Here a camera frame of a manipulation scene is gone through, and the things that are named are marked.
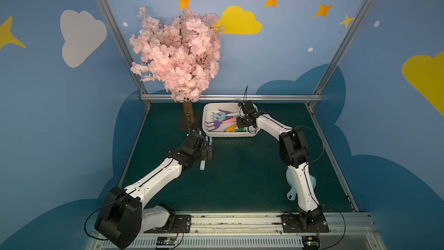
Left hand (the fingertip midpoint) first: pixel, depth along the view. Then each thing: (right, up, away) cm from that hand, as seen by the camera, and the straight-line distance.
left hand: (203, 147), depth 87 cm
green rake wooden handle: (+21, +8, +19) cm, 29 cm away
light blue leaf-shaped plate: (+43, -21, -7) cm, 48 cm away
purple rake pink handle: (+5, +11, +22) cm, 25 cm away
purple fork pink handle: (+13, +19, +27) cm, 35 cm away
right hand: (+22, +14, +20) cm, 33 cm away
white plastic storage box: (-1, +17, +27) cm, 31 cm away
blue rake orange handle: (+15, +8, +18) cm, 25 cm away
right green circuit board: (+49, -39, -14) cm, 64 cm away
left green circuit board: (-14, -38, -15) cm, 43 cm away
